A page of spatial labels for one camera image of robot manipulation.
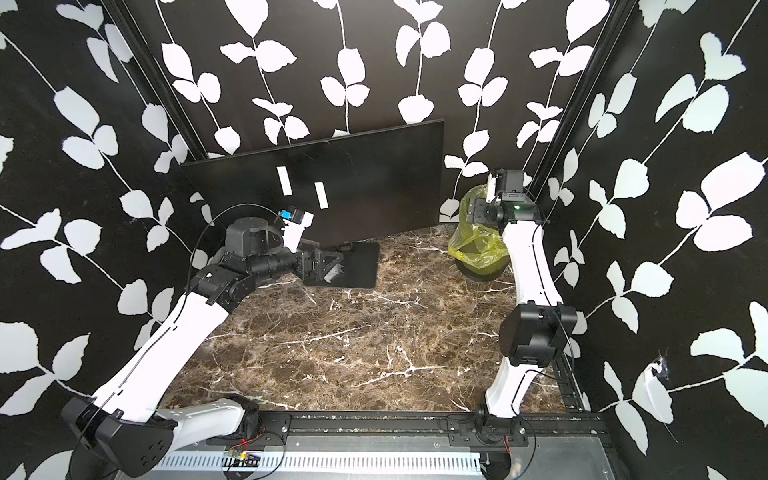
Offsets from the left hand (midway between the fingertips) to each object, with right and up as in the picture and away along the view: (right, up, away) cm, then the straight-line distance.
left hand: (328, 246), depth 69 cm
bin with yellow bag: (+41, -1, +19) cm, 45 cm away
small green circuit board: (-22, -50, +1) cm, 55 cm away
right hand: (+42, +11, +16) cm, 46 cm away
